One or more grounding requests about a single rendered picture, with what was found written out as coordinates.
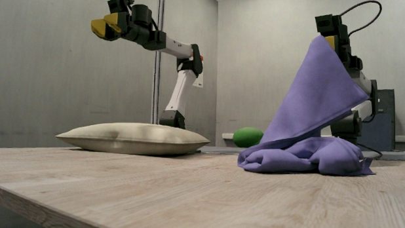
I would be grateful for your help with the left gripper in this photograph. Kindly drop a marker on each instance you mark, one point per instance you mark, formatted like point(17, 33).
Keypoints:
point(342, 45)

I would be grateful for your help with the grey vertical metal post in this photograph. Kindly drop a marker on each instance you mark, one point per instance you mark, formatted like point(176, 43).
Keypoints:
point(156, 84)

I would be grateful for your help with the purple cloth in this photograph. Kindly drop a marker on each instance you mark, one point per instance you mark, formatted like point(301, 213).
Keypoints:
point(321, 94)

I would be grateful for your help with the beige pillow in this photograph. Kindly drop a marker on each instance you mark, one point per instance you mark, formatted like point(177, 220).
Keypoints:
point(134, 138)

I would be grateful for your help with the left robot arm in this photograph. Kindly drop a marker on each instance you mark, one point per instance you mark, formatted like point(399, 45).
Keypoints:
point(350, 128)

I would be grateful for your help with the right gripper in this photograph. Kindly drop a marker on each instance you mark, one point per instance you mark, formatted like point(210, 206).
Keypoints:
point(115, 26)

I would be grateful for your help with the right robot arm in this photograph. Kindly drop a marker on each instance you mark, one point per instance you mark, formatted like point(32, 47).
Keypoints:
point(188, 70)

